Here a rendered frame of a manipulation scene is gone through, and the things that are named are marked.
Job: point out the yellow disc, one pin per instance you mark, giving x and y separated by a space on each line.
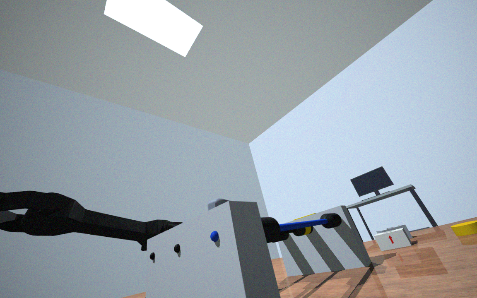
466 228

